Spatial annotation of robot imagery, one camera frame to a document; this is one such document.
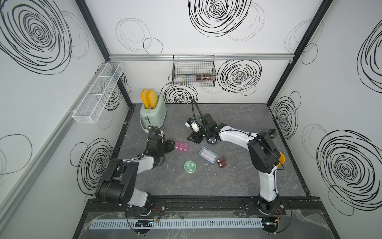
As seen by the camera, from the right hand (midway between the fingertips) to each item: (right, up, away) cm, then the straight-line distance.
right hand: (190, 136), depth 91 cm
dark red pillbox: (+20, -15, -2) cm, 25 cm away
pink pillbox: (-6, -7, +3) cm, 9 cm away
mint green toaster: (-23, +12, +5) cm, 26 cm away
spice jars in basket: (+8, +37, -1) cm, 38 cm away
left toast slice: (-29, +24, +4) cm, 38 cm away
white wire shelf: (-48, +17, -19) cm, 55 cm away
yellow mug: (+51, -11, -10) cm, 53 cm away
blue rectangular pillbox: (+12, -12, 0) cm, 16 cm away
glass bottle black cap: (+50, +2, -2) cm, 50 cm away
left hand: (-11, -4, +2) cm, 12 cm away
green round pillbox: (0, -17, -5) cm, 18 cm away
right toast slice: (-25, +24, +8) cm, 36 cm away
